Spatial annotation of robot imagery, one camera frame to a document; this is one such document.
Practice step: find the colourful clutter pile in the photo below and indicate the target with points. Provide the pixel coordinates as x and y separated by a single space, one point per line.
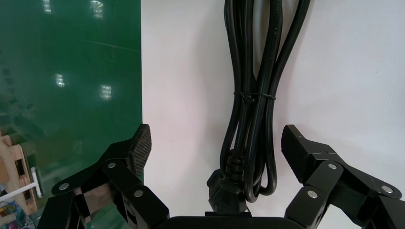
9 215

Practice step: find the white desk with metal legs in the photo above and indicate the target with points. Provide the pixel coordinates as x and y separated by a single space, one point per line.
36 183

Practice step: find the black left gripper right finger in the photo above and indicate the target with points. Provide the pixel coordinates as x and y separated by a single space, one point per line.
319 170

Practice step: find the wooden shipping pallet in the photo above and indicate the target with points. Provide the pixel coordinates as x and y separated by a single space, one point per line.
12 158

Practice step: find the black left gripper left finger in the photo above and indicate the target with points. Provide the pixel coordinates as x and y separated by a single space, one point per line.
126 170

